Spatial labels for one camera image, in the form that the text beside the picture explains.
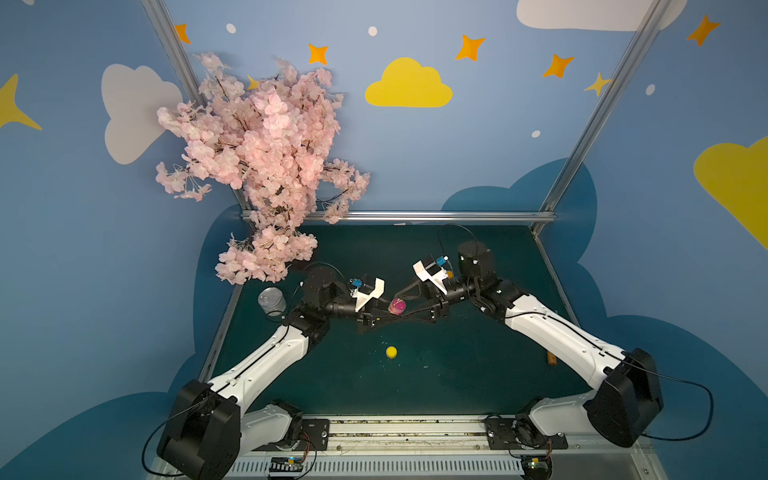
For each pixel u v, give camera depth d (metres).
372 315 0.63
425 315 0.61
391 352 0.88
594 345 0.46
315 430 0.75
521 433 0.65
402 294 0.67
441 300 0.61
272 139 0.61
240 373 0.46
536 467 0.73
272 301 0.92
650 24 0.71
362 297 0.62
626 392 0.40
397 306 0.65
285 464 0.73
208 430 0.40
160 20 0.69
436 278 0.59
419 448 0.73
